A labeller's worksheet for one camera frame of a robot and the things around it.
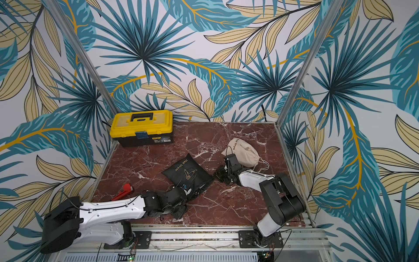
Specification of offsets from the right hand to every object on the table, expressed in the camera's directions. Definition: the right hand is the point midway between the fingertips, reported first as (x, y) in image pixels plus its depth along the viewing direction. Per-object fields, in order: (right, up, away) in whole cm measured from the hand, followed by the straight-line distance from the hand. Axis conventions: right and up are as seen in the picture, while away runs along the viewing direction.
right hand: (212, 174), depth 92 cm
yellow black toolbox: (-41, +26, +4) cm, 49 cm away
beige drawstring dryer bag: (+19, +10, +2) cm, 22 cm away
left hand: (-15, -15, -12) cm, 24 cm away
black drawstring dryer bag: (-13, +1, -4) cm, 14 cm away
